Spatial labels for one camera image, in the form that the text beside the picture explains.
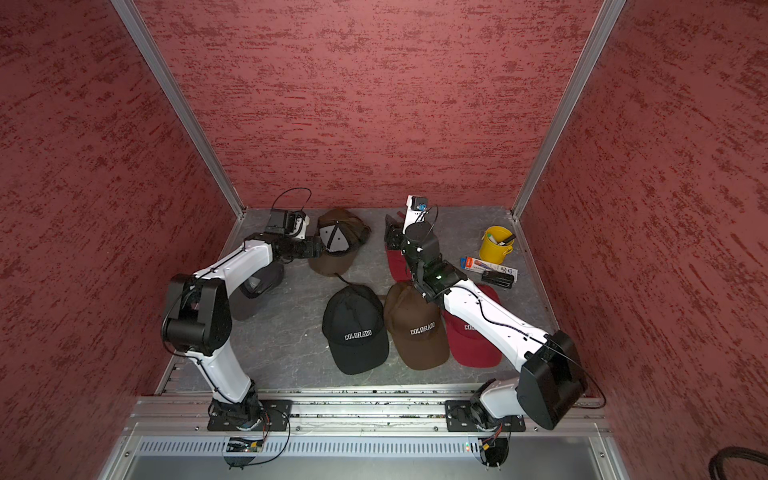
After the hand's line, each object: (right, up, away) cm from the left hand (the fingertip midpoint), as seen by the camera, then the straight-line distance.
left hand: (313, 252), depth 96 cm
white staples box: (+57, -5, +7) cm, 57 cm away
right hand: (+27, +9, -18) cm, 34 cm away
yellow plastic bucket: (+60, 0, +5) cm, 60 cm away
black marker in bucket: (+67, +4, +4) cm, 67 cm away
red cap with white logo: (+48, -26, -13) cm, 56 cm away
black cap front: (+15, -21, -12) cm, 29 cm away
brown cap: (+33, -21, -14) cm, 41 cm away
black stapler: (+63, -9, +2) cm, 64 cm away
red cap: (+28, -4, +7) cm, 29 cm away
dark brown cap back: (+6, +6, +17) cm, 19 cm away
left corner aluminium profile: (-33, +11, +25) cm, 43 cm away
